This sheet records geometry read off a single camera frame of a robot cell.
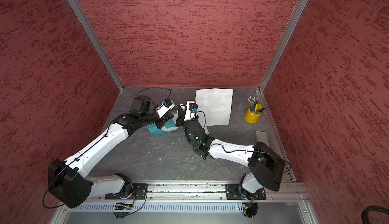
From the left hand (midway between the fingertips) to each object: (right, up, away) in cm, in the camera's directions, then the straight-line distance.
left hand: (171, 117), depth 78 cm
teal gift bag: (+1, -3, -7) cm, 8 cm away
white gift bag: (+24, +6, +13) cm, 28 cm away
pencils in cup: (+49, +9, +13) cm, 51 cm away
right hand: (+5, +5, -3) cm, 8 cm away
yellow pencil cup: (+49, -2, +17) cm, 52 cm away
